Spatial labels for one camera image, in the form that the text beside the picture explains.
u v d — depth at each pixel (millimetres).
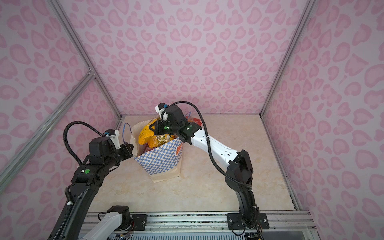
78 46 812
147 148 855
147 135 719
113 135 636
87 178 459
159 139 817
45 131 639
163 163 765
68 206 410
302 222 744
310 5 683
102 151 516
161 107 678
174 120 593
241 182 425
